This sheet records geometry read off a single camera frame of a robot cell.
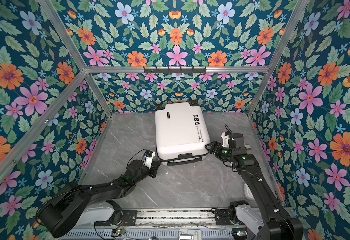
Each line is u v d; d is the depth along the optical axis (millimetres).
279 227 371
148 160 756
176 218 750
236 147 584
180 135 823
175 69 918
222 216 734
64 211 420
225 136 729
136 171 665
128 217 737
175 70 924
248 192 780
